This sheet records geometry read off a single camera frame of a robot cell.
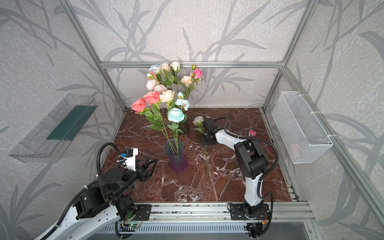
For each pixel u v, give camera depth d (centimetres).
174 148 79
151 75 76
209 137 72
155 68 82
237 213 73
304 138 61
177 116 66
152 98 66
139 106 64
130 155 58
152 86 77
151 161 63
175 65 85
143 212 73
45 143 64
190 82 84
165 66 85
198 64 97
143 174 58
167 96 68
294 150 71
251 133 102
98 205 47
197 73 78
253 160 51
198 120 103
